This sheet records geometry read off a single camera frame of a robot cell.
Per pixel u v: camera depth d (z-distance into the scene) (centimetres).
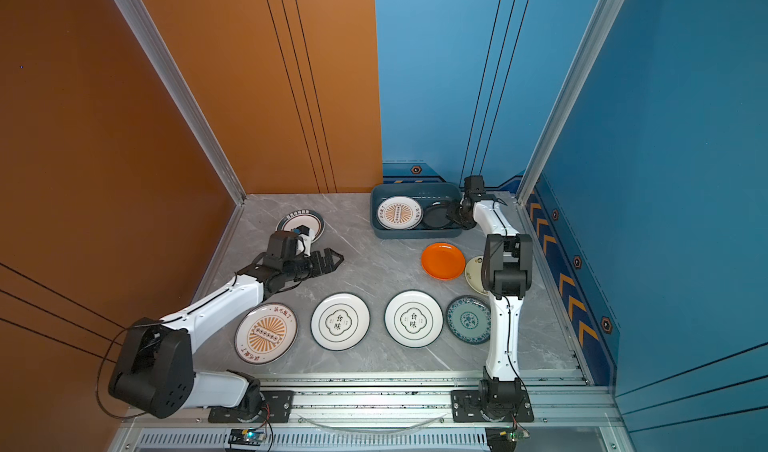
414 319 87
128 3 72
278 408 74
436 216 112
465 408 72
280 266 67
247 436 71
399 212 112
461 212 88
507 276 62
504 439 70
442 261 100
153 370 42
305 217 112
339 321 87
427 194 120
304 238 71
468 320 87
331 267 77
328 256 79
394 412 74
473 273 97
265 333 85
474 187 87
